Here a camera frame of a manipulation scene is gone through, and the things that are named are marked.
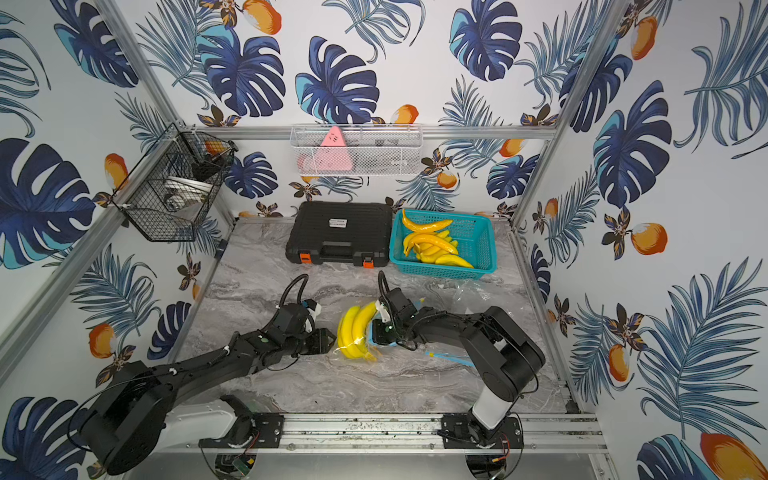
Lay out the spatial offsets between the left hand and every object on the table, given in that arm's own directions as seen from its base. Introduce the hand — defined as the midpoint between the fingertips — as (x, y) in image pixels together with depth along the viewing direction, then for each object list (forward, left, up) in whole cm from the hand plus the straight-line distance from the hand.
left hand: (333, 337), depth 85 cm
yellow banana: (+30, -36, +1) cm, 47 cm away
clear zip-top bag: (+16, -39, +1) cm, 42 cm away
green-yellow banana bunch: (+1, -6, +2) cm, 6 cm away
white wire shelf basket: (+49, -3, +30) cm, 57 cm away
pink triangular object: (+44, +5, +30) cm, 53 cm away
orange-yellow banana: (+45, -26, +2) cm, 52 cm away
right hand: (+2, -10, -4) cm, 11 cm away
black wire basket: (+27, +48, +26) cm, 61 cm away
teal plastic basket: (+45, -46, -1) cm, 64 cm away
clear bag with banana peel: (-3, -12, +3) cm, 13 cm away
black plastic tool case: (+40, 0, +1) cm, 40 cm away
